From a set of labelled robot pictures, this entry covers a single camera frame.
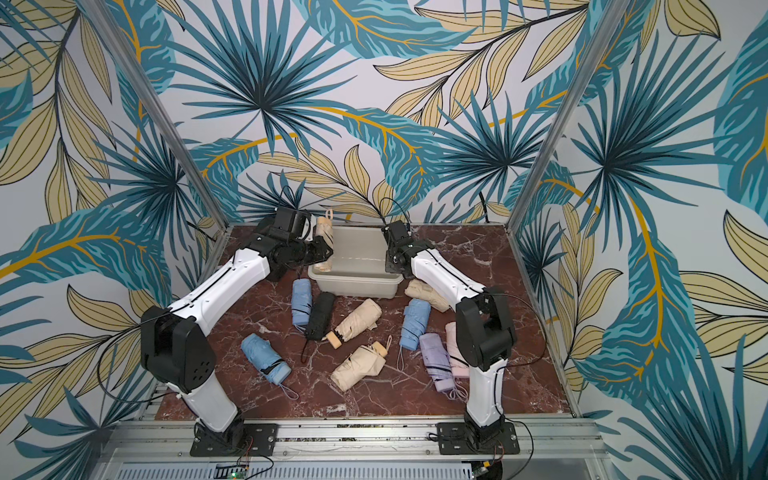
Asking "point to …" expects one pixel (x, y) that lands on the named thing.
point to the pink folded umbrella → (458, 364)
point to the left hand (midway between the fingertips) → (330, 255)
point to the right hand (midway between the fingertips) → (400, 262)
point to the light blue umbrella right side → (416, 315)
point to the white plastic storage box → (358, 265)
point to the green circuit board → (230, 472)
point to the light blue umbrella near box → (302, 301)
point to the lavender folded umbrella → (438, 364)
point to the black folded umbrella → (319, 315)
